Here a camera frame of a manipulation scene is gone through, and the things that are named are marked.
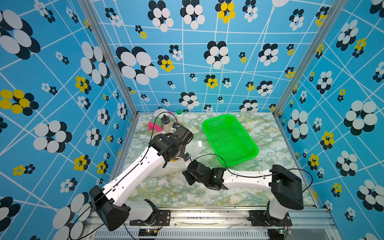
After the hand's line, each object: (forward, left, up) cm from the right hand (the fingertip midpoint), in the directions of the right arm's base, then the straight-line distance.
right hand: (186, 169), depth 80 cm
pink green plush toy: (+37, +23, -3) cm, 44 cm away
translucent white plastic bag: (+1, +4, +4) cm, 6 cm away
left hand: (+7, +6, +13) cm, 16 cm away
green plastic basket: (+25, -28, -9) cm, 38 cm away
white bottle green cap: (+42, +7, -2) cm, 43 cm away
